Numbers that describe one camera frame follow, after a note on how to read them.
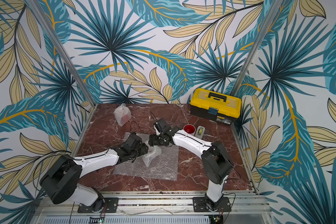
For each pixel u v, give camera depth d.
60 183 0.43
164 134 0.65
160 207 0.73
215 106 0.99
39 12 0.69
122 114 1.03
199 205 0.73
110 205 0.73
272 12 0.70
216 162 0.47
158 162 0.88
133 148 0.70
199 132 0.97
